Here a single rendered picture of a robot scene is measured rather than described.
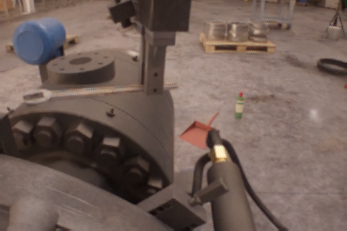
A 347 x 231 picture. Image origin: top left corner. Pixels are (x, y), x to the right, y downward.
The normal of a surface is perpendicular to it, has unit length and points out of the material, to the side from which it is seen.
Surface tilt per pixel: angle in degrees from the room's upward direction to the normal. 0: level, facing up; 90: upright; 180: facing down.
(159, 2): 92
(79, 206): 28
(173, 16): 92
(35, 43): 90
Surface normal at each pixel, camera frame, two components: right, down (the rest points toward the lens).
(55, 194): 0.40, -0.80
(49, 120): 0.04, -0.89
